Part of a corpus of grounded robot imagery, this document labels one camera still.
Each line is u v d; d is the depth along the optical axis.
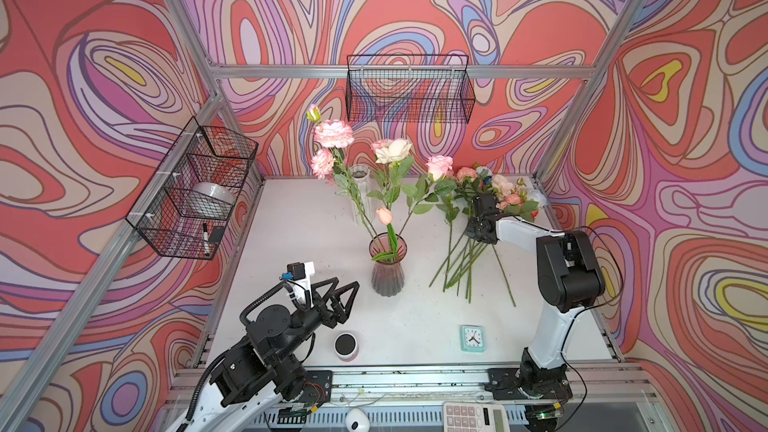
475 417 0.68
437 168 0.64
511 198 1.05
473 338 0.79
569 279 0.52
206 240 0.72
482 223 0.75
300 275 0.58
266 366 0.51
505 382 0.74
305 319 0.58
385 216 0.71
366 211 0.73
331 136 0.57
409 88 0.96
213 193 0.73
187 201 0.71
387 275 0.91
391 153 0.67
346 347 0.75
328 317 0.58
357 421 0.67
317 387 0.72
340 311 0.58
